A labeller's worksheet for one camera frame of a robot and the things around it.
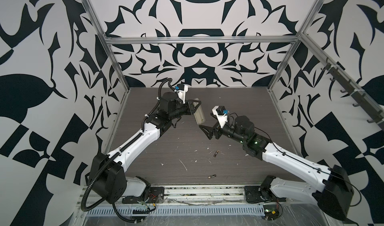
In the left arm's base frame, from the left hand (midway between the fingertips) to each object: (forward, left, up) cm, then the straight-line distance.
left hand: (201, 98), depth 73 cm
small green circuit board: (-44, -32, -31) cm, 63 cm away
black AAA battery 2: (-28, -5, -30) cm, 41 cm away
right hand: (-9, -2, -4) cm, 10 cm away
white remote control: (-5, +1, -5) cm, 8 cm away
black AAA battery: (-16, -9, -30) cm, 35 cm away
